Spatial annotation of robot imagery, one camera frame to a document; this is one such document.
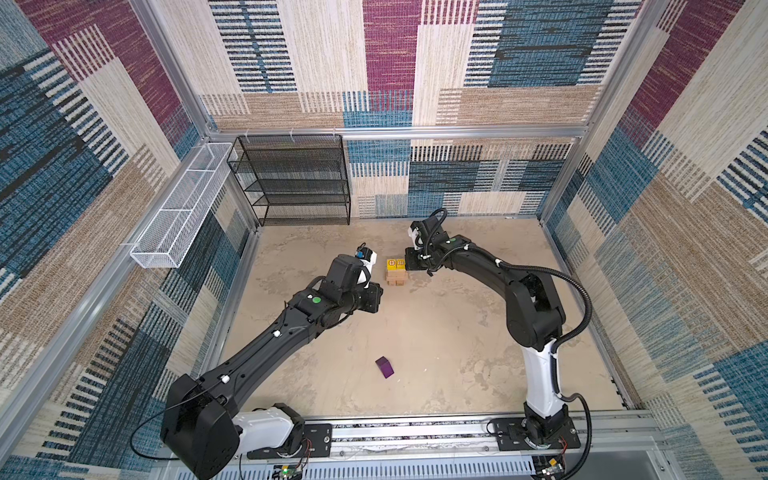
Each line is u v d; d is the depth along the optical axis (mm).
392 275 1008
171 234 714
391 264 965
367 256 689
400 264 964
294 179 1087
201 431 386
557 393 605
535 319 551
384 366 834
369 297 689
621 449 747
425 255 749
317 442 734
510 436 730
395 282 1017
